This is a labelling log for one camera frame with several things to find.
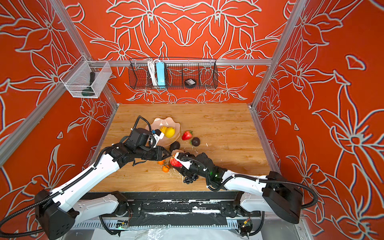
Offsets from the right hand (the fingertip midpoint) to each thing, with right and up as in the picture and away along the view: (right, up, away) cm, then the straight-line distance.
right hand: (175, 158), depth 75 cm
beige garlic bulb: (-2, +1, +14) cm, 14 cm away
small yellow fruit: (-11, +14, +25) cm, 31 cm away
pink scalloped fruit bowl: (-16, +18, +27) cm, 36 cm away
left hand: (-3, +3, -3) cm, 5 cm away
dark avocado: (-3, +3, +17) cm, 17 cm away
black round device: (+7, +45, +20) cm, 50 cm away
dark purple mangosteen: (+11, +6, +18) cm, 22 cm away
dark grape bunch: (+9, -11, +4) cm, 15 cm away
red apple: (0, -1, -4) cm, 4 cm away
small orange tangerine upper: (-10, -6, +12) cm, 17 cm away
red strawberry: (+5, +10, +22) cm, 25 cm away
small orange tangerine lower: (-7, -9, +9) cm, 14 cm away
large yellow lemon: (-6, +12, +21) cm, 25 cm away
